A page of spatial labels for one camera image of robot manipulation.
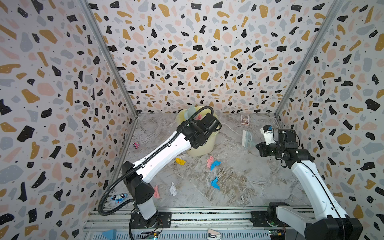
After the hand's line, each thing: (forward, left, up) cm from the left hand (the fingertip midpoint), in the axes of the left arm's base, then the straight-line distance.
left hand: (186, 123), depth 72 cm
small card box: (+30, -42, -32) cm, 61 cm away
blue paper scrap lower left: (-18, -15, -32) cm, 39 cm away
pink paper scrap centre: (-4, -13, -32) cm, 35 cm away
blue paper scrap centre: (-5, -17, -33) cm, 37 cm away
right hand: (-4, -37, -11) cm, 38 cm away
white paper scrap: (-21, +9, -32) cm, 39 cm away
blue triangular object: (-41, +35, -31) cm, 62 cm away
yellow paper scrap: (-4, +6, -31) cm, 32 cm away
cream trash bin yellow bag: (+3, -12, -27) cm, 29 cm away
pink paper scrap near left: (-23, +17, -32) cm, 43 cm away
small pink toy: (+8, +35, -31) cm, 48 cm away
